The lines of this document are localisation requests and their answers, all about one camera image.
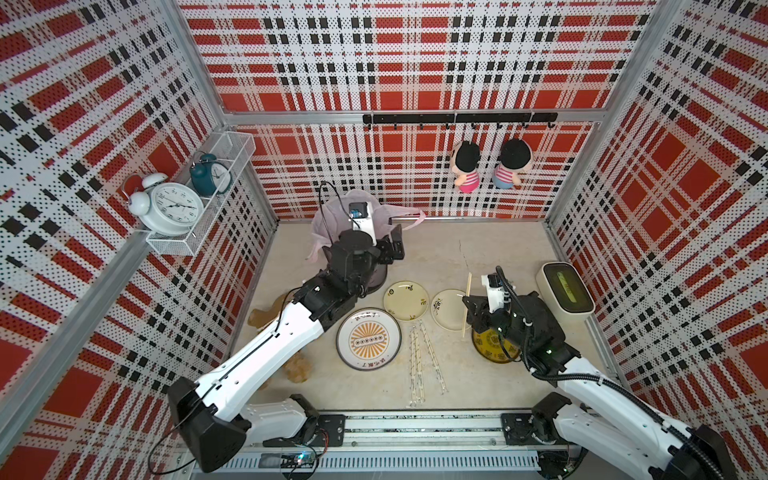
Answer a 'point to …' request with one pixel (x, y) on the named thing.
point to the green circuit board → (300, 460)
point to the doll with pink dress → (464, 160)
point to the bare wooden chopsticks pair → (467, 292)
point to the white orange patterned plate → (369, 339)
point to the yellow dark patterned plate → (489, 345)
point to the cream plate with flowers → (405, 301)
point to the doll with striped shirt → (515, 156)
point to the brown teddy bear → (297, 365)
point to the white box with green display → (565, 292)
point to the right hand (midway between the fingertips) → (469, 298)
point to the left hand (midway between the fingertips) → (387, 228)
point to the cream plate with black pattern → (447, 310)
